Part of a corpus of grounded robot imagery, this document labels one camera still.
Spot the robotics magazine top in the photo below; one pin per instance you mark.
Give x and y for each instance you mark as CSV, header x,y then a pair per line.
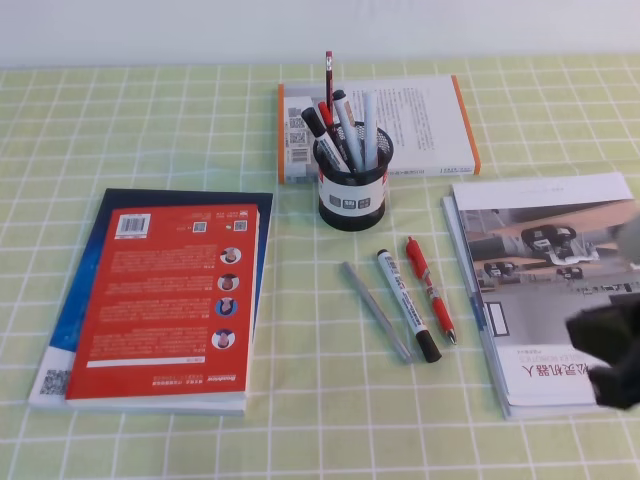
x,y
534,252

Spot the red cover book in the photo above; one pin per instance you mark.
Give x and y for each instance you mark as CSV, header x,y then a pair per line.
x,y
170,317

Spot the blue cover book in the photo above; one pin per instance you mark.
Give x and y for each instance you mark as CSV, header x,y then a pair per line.
x,y
51,381

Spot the grey marker with black end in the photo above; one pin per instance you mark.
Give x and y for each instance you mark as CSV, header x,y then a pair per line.
x,y
343,109

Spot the red ballpoint pen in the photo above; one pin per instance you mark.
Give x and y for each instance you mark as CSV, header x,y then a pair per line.
x,y
422,272

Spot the white orange book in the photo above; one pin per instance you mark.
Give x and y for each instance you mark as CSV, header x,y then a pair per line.
x,y
424,116

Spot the light grey pen in holder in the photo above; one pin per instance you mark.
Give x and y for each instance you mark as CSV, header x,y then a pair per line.
x,y
370,133

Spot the white marker on table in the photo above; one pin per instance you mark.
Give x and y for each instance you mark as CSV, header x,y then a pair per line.
x,y
419,329

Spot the magazine underneath stack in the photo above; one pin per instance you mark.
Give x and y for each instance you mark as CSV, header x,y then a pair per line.
x,y
480,340

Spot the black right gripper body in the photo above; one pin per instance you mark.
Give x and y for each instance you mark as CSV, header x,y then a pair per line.
x,y
610,333

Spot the black mesh pen holder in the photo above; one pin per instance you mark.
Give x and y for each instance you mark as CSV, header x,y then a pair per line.
x,y
354,201

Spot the light grey pen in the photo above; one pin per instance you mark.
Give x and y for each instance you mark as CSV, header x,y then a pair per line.
x,y
370,133
399,347

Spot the black cap whiteboard marker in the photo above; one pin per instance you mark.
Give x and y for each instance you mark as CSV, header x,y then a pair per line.
x,y
325,143

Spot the red cap marker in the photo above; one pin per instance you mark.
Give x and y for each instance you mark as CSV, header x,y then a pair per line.
x,y
328,120

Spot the red black pencil with eraser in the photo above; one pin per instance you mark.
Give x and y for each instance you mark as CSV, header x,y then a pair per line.
x,y
329,79

